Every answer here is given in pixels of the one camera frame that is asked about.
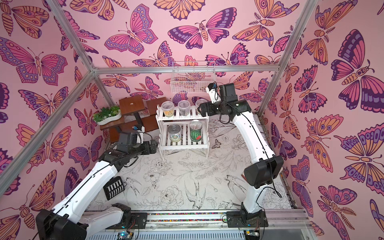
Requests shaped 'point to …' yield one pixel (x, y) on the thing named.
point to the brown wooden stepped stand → (135, 112)
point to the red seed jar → (199, 101)
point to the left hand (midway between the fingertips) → (152, 142)
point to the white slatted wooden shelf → (185, 143)
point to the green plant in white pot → (107, 114)
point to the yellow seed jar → (168, 107)
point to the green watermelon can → (195, 126)
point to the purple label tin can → (175, 133)
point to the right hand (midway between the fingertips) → (201, 106)
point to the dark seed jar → (184, 106)
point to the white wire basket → (192, 77)
